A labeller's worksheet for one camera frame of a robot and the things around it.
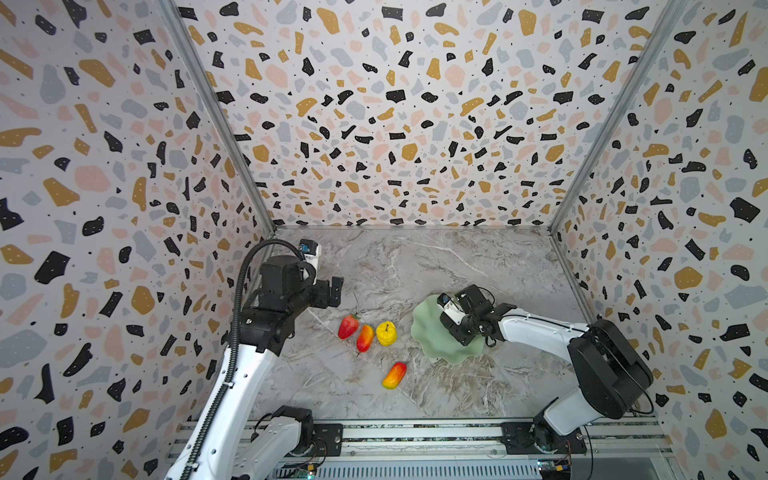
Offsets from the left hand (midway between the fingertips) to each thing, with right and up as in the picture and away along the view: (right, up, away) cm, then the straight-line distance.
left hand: (322, 271), depth 71 cm
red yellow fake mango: (+16, -30, +11) cm, 36 cm away
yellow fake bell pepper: (+14, -19, +16) cm, 29 cm away
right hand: (+34, -16, +21) cm, 43 cm away
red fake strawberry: (+2, -18, +19) cm, 26 cm away
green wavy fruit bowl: (+28, -20, +23) cm, 41 cm away
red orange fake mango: (+8, -21, +18) cm, 29 cm away
